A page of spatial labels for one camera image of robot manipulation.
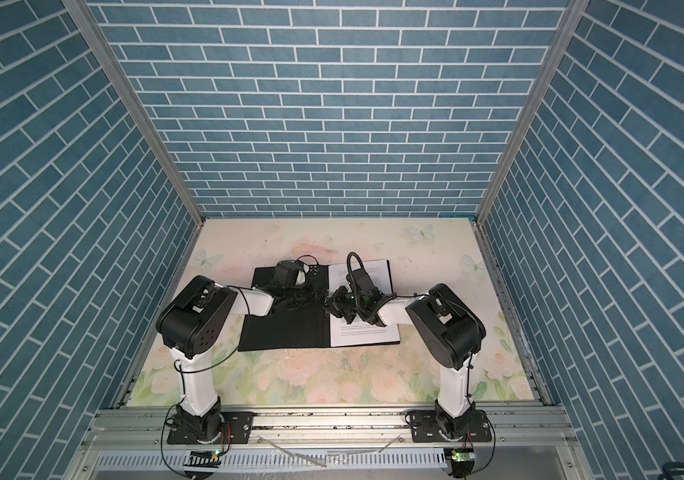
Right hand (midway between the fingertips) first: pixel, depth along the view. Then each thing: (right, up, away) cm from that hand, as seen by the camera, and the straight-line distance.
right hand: (317, 302), depth 91 cm
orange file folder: (-1, +8, +13) cm, 15 cm away
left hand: (+3, +2, +7) cm, 8 cm away
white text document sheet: (+13, -9, -2) cm, 16 cm away
